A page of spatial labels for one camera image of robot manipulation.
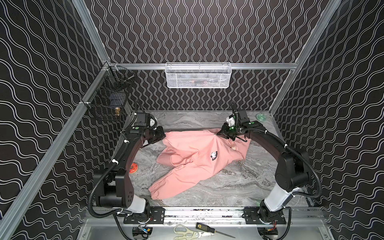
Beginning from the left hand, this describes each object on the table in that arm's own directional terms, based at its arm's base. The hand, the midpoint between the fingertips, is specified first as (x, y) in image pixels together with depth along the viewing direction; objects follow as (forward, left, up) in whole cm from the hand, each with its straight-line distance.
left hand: (169, 134), depth 85 cm
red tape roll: (-14, +21, -15) cm, 29 cm away
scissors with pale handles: (-44, -13, -19) cm, 49 cm away
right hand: (+5, -28, -4) cm, 28 cm away
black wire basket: (+21, +40, +11) cm, 47 cm away
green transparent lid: (+34, -65, -18) cm, 75 cm away
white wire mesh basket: (+69, -15, -3) cm, 71 cm away
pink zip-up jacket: (-5, -13, -13) cm, 19 cm away
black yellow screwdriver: (-41, -20, -18) cm, 49 cm away
